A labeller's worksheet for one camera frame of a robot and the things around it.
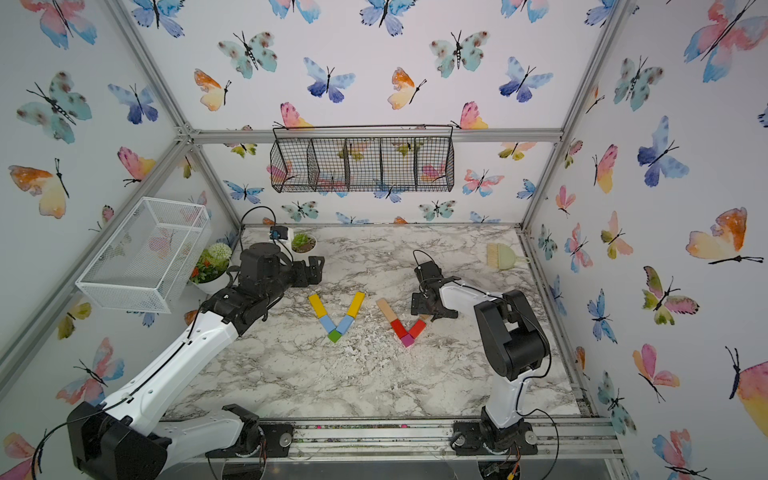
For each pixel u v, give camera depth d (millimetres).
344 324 937
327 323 942
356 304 986
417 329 929
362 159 982
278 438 740
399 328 932
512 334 495
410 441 752
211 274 926
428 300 723
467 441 735
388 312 957
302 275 682
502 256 1109
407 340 910
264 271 554
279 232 652
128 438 373
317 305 986
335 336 910
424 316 935
